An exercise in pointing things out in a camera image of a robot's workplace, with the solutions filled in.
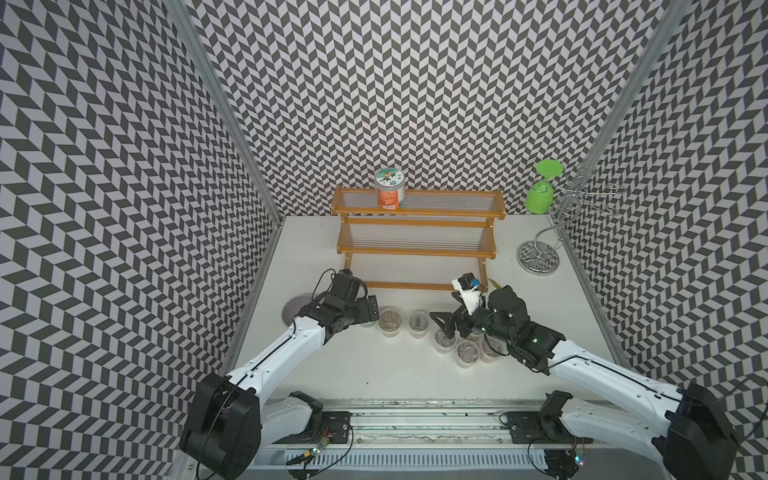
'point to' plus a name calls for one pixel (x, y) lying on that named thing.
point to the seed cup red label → (418, 323)
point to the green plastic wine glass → (539, 197)
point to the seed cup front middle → (466, 354)
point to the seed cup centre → (443, 343)
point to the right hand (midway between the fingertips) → (443, 309)
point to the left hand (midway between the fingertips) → (362, 310)
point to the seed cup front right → (486, 353)
